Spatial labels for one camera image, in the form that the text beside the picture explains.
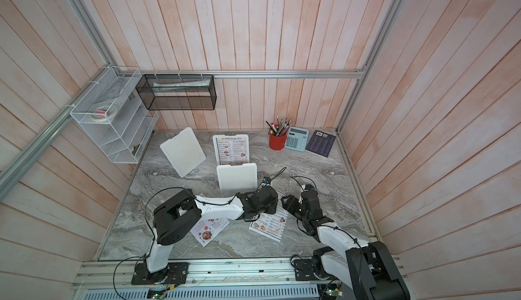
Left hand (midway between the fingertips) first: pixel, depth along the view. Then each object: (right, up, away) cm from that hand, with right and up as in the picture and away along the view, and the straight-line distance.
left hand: (272, 205), depth 90 cm
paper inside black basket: (-51, +54, -1) cm, 74 cm away
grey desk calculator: (+16, +31, +24) cm, 43 cm away
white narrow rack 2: (-17, +12, -5) cm, 21 cm away
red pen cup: (+4, +34, +14) cm, 37 cm away
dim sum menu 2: (0, -7, -6) cm, 9 cm away
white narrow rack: (-23, +32, 0) cm, 39 cm away
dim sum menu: (-19, +25, +5) cm, 32 cm away
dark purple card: (+30, +29, +24) cm, 48 cm away
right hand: (+6, +3, 0) cm, 7 cm away
